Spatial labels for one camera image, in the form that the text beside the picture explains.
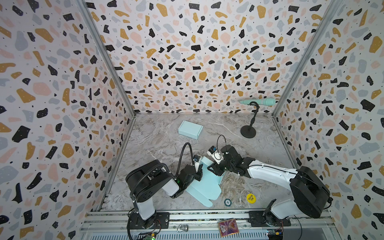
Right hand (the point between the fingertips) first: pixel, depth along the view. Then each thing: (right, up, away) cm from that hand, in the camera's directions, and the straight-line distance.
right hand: (209, 164), depth 84 cm
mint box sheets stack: (0, -14, +1) cm, 14 cm away
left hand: (-3, 0, +5) cm, 6 cm away
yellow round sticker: (+22, -18, -3) cm, 29 cm away
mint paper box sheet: (-13, +19, +23) cm, 32 cm away
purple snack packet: (+8, -27, -13) cm, 31 cm away
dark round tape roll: (+9, -19, -4) cm, 22 cm away
